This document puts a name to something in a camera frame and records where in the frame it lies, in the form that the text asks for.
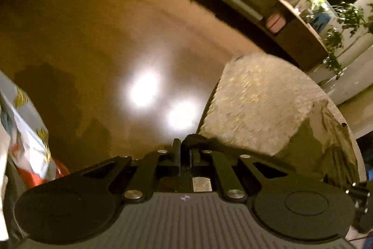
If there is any brown two-tone long-sleeve shirt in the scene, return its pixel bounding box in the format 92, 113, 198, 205
183, 102, 361, 188

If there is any printed storage bag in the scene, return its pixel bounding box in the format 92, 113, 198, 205
1, 73, 69, 188

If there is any lace crochet tablecloth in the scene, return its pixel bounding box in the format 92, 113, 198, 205
197, 53, 338, 156

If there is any potted green tree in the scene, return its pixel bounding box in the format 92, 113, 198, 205
323, 2, 372, 80

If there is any pink small case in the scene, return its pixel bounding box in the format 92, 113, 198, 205
266, 12, 286, 34

